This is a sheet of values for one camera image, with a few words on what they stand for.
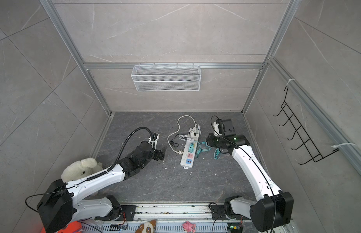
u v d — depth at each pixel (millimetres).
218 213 729
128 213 731
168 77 1003
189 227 674
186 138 965
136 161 612
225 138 528
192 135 953
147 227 672
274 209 371
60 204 397
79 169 691
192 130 956
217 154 901
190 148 904
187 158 906
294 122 717
